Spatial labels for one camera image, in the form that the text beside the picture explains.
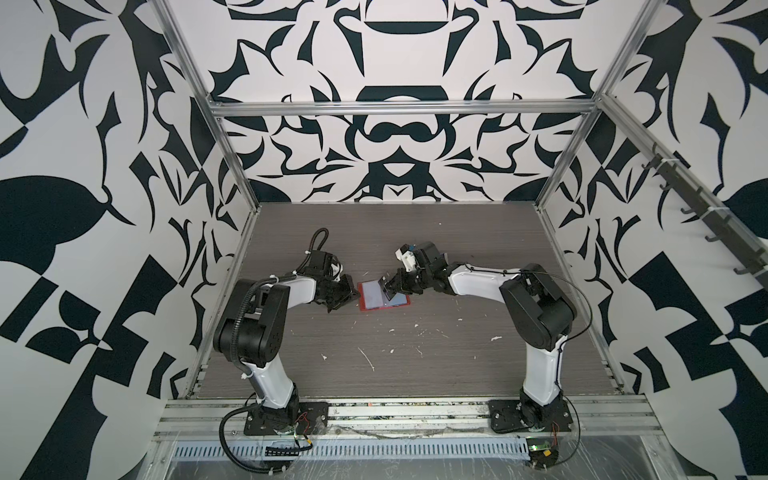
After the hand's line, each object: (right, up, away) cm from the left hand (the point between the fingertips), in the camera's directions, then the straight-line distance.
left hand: (359, 289), depth 96 cm
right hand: (+8, +3, -3) cm, 9 cm away
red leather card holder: (+4, -2, -2) cm, 5 cm away
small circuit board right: (+45, -34, -25) cm, 62 cm away
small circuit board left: (-16, -35, -23) cm, 45 cm away
